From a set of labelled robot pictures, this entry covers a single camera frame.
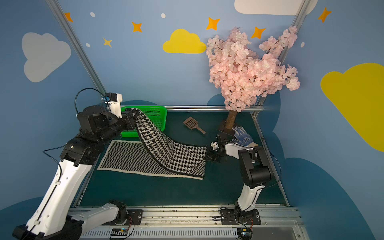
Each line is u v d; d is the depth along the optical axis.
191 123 1.16
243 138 1.08
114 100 0.51
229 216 0.75
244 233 0.73
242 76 0.74
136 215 0.75
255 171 0.49
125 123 0.54
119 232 0.73
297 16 0.73
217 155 0.84
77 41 0.81
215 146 0.89
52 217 0.36
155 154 0.80
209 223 0.74
